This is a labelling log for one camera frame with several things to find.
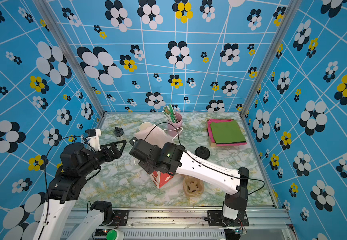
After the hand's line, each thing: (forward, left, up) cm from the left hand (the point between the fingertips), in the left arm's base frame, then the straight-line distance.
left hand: (120, 142), depth 65 cm
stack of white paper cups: (+23, -4, -15) cm, 28 cm away
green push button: (-31, +1, -23) cm, 39 cm away
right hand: (-4, -12, -5) cm, 14 cm away
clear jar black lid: (+22, +13, -22) cm, 34 cm away
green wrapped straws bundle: (+29, -21, -10) cm, 37 cm away
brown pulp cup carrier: (-11, -34, -27) cm, 45 cm away
